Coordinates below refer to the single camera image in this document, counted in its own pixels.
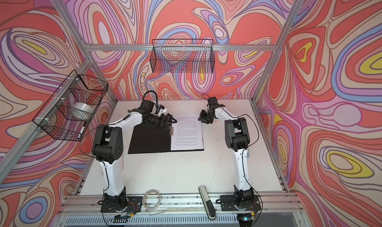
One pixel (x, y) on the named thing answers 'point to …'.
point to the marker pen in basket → (81, 130)
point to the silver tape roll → (83, 106)
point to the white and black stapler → (208, 203)
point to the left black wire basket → (67, 113)
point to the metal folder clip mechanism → (170, 132)
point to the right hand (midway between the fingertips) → (200, 121)
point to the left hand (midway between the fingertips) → (173, 123)
